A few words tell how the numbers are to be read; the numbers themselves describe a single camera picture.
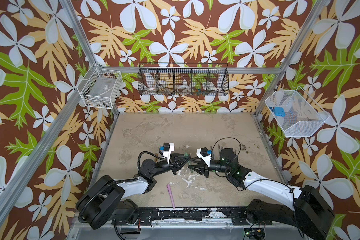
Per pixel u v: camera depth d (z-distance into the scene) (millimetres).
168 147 633
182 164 686
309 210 409
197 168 684
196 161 720
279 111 865
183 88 985
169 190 821
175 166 651
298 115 808
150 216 740
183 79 975
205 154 623
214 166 658
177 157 680
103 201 428
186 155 676
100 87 866
